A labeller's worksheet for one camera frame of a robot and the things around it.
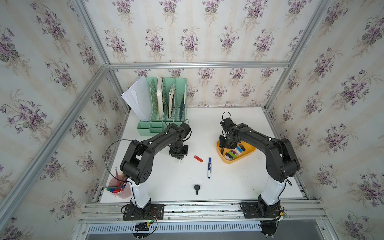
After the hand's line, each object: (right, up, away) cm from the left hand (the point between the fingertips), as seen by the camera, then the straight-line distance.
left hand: (184, 158), depth 87 cm
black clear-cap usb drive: (+24, +3, +8) cm, 26 cm away
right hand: (+25, +6, +7) cm, 27 cm away
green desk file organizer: (-12, +34, +15) cm, 39 cm away
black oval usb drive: (+38, +5, +8) cm, 39 cm away
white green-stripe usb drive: (+34, +3, +8) cm, 36 cm away
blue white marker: (+15, -5, 0) cm, 16 cm away
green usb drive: (+31, +1, +6) cm, 31 cm away
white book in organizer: (-16, +39, +6) cm, 43 cm away
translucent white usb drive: (+28, -1, +5) cm, 28 cm away
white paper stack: (-30, +39, +8) cm, 49 cm away
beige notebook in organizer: (-9, +39, +11) cm, 42 cm away
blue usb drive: (+34, +3, +8) cm, 36 cm away
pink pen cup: (-32, -11, -12) cm, 36 cm away
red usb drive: (+9, -1, +6) cm, 11 cm away
